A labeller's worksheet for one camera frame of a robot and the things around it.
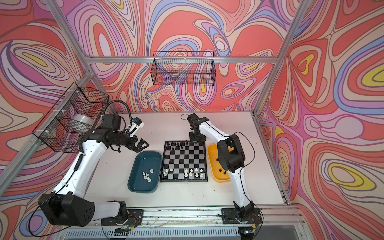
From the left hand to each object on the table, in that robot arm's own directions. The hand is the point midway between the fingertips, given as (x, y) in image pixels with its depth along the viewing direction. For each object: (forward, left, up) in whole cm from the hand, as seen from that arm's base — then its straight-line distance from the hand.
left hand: (142, 139), depth 78 cm
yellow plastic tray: (-11, -42, -22) cm, 49 cm away
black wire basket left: (+14, +36, +8) cm, 39 cm away
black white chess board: (-3, -21, -20) cm, 29 cm away
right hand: (+9, -30, -19) cm, 36 cm away
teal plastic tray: (-10, +1, -20) cm, 22 cm away
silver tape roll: (+6, +28, +10) cm, 30 cm away
